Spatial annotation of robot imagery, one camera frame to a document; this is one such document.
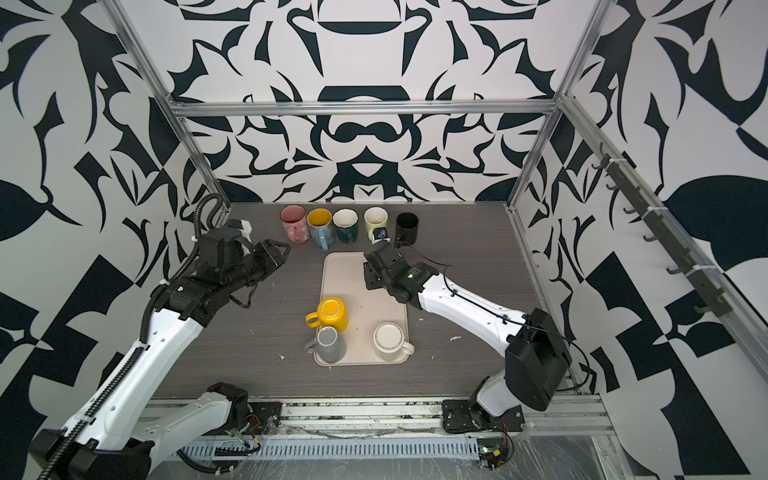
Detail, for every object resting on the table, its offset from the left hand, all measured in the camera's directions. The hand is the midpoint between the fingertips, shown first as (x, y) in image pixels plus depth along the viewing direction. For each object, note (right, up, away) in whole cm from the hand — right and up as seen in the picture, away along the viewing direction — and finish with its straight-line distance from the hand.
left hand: (287, 244), depth 72 cm
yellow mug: (+9, -19, +10) cm, 23 cm away
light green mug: (+20, +8, +35) cm, 41 cm away
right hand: (+20, -6, +10) cm, 23 cm away
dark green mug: (+10, +6, +31) cm, 33 cm away
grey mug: (+9, -26, +4) cm, 28 cm away
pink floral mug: (-7, +7, +29) cm, 31 cm away
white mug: (+24, -26, +7) cm, 36 cm away
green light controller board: (+48, -49, -1) cm, 69 cm away
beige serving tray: (+10, -13, +28) cm, 32 cm away
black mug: (+31, +6, +32) cm, 45 cm away
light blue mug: (+2, +5, +27) cm, 28 cm away
